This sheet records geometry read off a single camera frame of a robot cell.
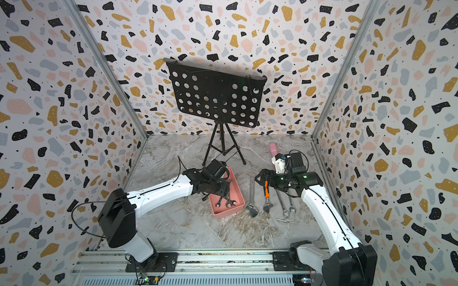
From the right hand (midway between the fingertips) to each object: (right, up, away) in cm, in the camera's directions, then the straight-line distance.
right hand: (263, 180), depth 78 cm
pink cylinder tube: (+11, +14, +33) cm, 38 cm away
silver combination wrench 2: (+16, -15, +15) cm, 26 cm away
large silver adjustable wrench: (-4, -16, +12) cm, 20 cm away
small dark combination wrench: (-21, -14, +14) cm, 29 cm away
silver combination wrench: (+13, -18, +10) cm, 24 cm away
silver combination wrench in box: (-15, -13, +13) cm, 24 cm away
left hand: (-16, -5, +6) cm, 18 cm away
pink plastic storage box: (-12, -10, +17) cm, 23 cm away
